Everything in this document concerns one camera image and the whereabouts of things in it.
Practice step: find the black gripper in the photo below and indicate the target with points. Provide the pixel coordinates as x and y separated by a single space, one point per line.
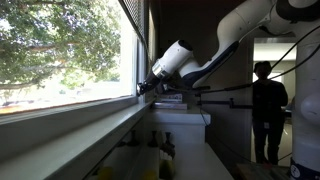
150 81

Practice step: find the black bar camera on stand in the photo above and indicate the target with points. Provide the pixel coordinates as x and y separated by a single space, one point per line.
203 88

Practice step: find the white window sill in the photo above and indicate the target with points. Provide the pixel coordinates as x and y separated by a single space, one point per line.
73 140

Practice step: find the white cabinet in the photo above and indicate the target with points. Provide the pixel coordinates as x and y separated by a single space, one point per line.
181 125

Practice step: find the yellow cup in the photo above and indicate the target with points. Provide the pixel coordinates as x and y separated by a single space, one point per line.
105 173

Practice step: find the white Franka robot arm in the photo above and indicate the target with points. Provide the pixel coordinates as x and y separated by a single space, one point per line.
310 100

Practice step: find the thick book with coloured cover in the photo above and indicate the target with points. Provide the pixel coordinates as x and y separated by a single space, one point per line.
170 97

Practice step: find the yellow green ball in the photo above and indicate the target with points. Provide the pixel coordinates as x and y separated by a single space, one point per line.
150 174

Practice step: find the large white window blinds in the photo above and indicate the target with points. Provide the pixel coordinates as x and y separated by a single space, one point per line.
133 15

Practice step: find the white window frame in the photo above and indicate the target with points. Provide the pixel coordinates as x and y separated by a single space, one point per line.
140 60

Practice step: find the green tree outside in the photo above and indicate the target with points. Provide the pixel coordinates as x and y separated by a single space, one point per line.
50 40

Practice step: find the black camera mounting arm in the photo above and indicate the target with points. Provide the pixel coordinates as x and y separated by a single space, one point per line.
216 103

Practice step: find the small window slatted blinds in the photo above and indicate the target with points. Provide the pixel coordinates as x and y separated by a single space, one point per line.
151 43

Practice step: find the person in dark clothes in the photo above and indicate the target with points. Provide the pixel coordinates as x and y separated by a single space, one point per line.
268 110

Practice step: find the dark bottles on counter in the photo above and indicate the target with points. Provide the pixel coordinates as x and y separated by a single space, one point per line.
166 160

